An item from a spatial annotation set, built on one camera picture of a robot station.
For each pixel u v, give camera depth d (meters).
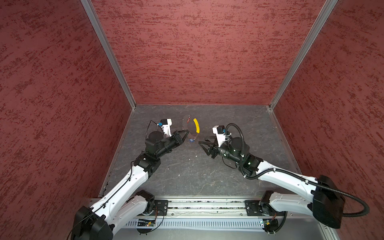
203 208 0.76
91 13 0.73
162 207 0.74
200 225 0.77
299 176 0.47
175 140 0.65
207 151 0.66
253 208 0.74
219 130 0.63
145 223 0.72
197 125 0.77
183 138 0.72
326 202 0.40
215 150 0.64
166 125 0.68
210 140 0.73
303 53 0.89
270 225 0.70
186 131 0.72
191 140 0.77
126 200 0.47
